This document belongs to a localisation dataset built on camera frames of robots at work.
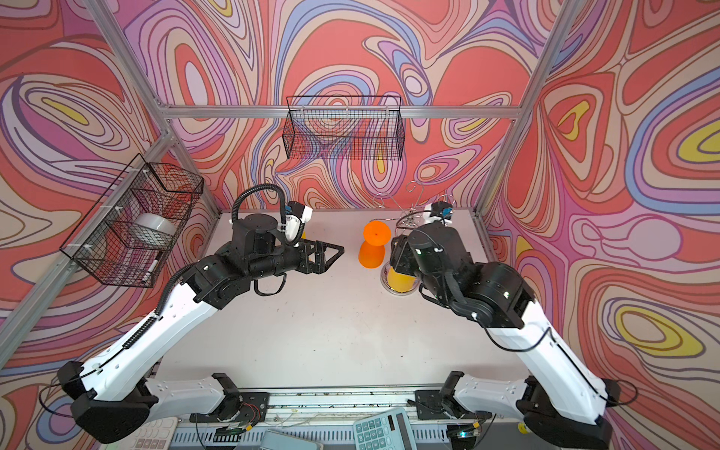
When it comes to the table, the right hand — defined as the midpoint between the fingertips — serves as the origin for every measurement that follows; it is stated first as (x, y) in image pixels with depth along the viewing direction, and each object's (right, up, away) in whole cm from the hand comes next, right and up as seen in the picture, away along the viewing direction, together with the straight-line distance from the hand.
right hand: (403, 252), depth 59 cm
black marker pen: (-64, -7, +11) cm, 66 cm away
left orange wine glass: (-6, -1, +22) cm, 23 cm away
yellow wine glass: (+1, -10, +20) cm, 22 cm away
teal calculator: (-2, -45, +9) cm, 46 cm away
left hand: (-15, +1, +4) cm, 16 cm away
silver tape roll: (-62, +5, +11) cm, 63 cm away
